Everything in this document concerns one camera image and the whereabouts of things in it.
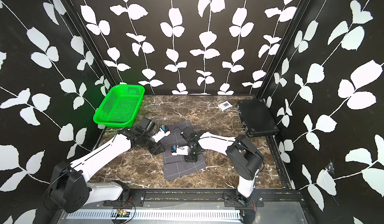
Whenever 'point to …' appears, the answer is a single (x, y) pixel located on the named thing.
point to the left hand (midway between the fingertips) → (162, 145)
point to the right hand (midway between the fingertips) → (186, 155)
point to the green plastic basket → (120, 107)
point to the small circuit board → (122, 213)
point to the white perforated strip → (158, 215)
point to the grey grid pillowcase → (176, 166)
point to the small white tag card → (225, 106)
